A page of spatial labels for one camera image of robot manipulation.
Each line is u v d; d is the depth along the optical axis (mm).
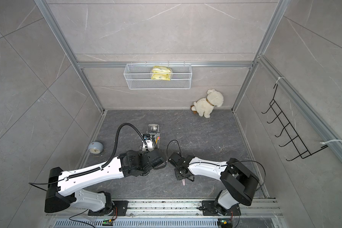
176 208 748
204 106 1096
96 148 896
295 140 641
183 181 819
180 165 639
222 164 482
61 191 391
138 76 1007
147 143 611
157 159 513
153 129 1044
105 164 451
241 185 433
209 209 727
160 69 873
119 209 733
